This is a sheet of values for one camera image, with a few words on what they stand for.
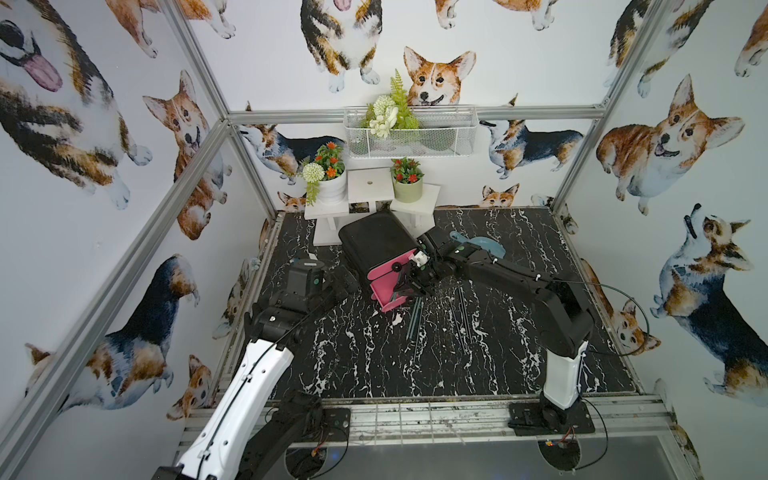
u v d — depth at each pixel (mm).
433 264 750
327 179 944
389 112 791
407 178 951
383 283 885
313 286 551
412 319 923
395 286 839
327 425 730
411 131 838
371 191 979
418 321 920
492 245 1119
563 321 496
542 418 668
